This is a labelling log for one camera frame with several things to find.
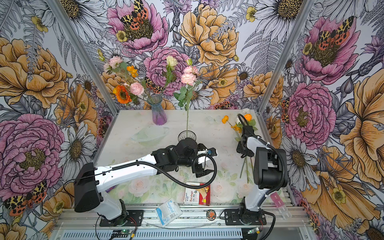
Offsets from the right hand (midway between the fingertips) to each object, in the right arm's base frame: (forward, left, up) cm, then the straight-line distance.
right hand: (244, 154), depth 95 cm
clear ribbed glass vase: (+3, +36, +18) cm, 40 cm away
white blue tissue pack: (-30, +45, -1) cm, 54 cm away
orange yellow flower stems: (+21, 0, +1) cm, 21 cm away
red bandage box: (-24, +30, +2) cm, 38 cm away
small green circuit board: (-38, +66, -1) cm, 76 cm away
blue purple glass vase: (+29, +56, +8) cm, 63 cm away
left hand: (-13, +25, +18) cm, 33 cm away
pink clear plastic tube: (-29, -12, -1) cm, 32 cm away
